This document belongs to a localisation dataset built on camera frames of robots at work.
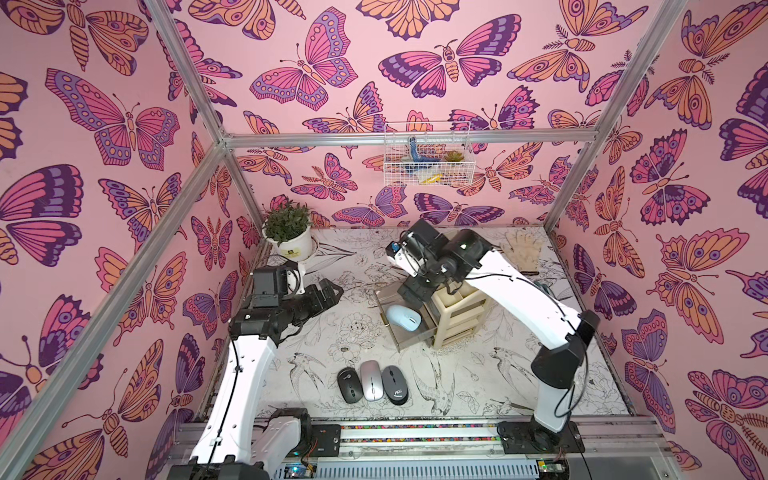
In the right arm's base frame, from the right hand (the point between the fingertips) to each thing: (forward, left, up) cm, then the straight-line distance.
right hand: (417, 280), depth 76 cm
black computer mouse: (-20, +17, -22) cm, 34 cm away
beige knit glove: (+32, -44, -24) cm, 59 cm away
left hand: (-3, +21, -2) cm, 22 cm away
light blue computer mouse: (-4, +3, -13) cm, 13 cm away
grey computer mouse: (-19, +5, -21) cm, 29 cm away
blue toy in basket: (+38, -1, +10) cm, 39 cm away
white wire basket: (+42, -5, +10) cm, 43 cm away
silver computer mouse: (-19, +12, -22) cm, 31 cm away
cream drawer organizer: (-5, -11, -7) cm, 14 cm away
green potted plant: (+26, +42, -5) cm, 50 cm away
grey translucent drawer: (-9, +3, -13) cm, 17 cm away
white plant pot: (+25, +41, -15) cm, 50 cm away
